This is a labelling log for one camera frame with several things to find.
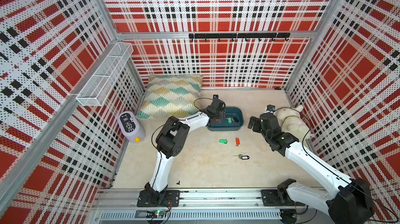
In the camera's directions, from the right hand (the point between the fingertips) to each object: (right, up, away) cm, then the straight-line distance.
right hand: (260, 119), depth 83 cm
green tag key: (-19, -14, +10) cm, 26 cm away
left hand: (-19, +4, +18) cm, 27 cm away
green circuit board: (-52, -42, -13) cm, 68 cm away
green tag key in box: (-14, -3, +19) cm, 24 cm away
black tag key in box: (-10, -2, +20) cm, 22 cm away
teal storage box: (-11, -3, +20) cm, 23 cm away
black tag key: (-8, -22, +5) cm, 24 cm away
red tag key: (-10, -14, +10) cm, 20 cm away
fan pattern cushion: (-51, +14, +13) cm, 55 cm away
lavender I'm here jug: (-73, -5, +5) cm, 73 cm away
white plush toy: (+20, -2, +6) cm, 21 cm away
